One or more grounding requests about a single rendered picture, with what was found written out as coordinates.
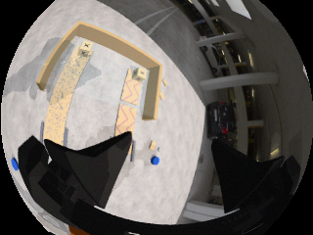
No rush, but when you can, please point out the pale yellow strip with pink zigzag pattern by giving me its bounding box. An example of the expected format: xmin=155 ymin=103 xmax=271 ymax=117
xmin=114 ymin=109 xmax=137 ymax=154

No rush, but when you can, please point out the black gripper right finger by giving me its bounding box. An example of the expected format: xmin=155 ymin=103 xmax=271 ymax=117
xmin=211 ymin=138 xmax=285 ymax=214

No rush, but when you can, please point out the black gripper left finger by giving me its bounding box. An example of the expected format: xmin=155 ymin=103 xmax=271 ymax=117
xmin=44 ymin=132 xmax=132 ymax=209

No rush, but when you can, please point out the tan speckled strip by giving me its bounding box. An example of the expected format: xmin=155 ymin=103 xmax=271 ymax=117
xmin=43 ymin=89 xmax=73 ymax=145

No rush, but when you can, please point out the blue circular disc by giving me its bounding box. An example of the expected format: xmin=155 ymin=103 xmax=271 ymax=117
xmin=11 ymin=158 xmax=19 ymax=171
xmin=152 ymin=157 xmax=159 ymax=165

